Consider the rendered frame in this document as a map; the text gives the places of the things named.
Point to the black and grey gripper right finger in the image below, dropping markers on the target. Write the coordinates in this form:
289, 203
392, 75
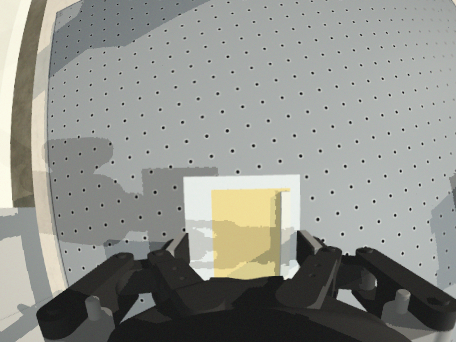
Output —
408, 303

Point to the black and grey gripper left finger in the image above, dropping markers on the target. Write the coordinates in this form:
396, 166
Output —
84, 312

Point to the grey base plate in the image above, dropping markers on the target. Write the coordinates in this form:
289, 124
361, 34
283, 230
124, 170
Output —
358, 97

